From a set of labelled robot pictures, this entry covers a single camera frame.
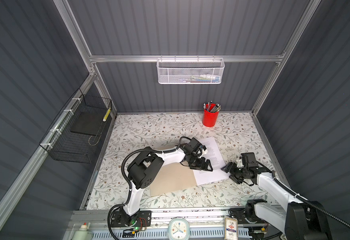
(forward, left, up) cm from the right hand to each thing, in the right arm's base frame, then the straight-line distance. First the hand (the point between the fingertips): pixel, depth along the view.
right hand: (227, 172), depth 87 cm
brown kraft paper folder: (-2, +32, -1) cm, 32 cm away
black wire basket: (+7, +79, +28) cm, 84 cm away
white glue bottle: (-30, +70, +7) cm, 76 cm away
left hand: (+1, +11, +1) cm, 11 cm away
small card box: (-28, +4, 0) cm, 28 cm away
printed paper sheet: (+8, +4, -2) cm, 9 cm away
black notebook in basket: (+15, +74, +28) cm, 81 cm away
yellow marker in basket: (+21, +68, +27) cm, 76 cm away
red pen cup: (+40, +6, +9) cm, 41 cm away
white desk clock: (-28, +28, +2) cm, 40 cm away
